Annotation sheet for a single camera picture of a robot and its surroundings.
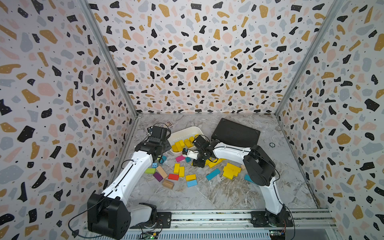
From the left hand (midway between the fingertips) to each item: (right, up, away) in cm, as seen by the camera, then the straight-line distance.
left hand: (166, 144), depth 83 cm
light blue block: (+14, -23, +2) cm, 27 cm away
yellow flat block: (+13, -20, +5) cm, 25 cm away
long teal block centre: (+26, -19, +7) cm, 33 cm away
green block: (-12, -17, +8) cm, 22 cm away
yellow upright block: (+7, -18, +7) cm, 20 cm away
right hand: (+15, -12, +10) cm, 22 cm away
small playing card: (-5, +12, +30) cm, 33 cm away
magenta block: (+6, -10, +12) cm, 17 cm away
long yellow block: (+4, -4, +18) cm, 18 cm away
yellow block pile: (+37, -16, +7) cm, 41 cm away
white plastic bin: (+6, +5, +24) cm, 26 cm away
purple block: (-6, -20, +5) cm, 21 cm away
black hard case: (+43, +5, +22) cm, 48 cm away
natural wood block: (+1, -23, +1) cm, 23 cm away
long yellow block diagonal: (+25, -14, +9) cm, 30 cm away
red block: (+3, -20, +6) cm, 21 cm away
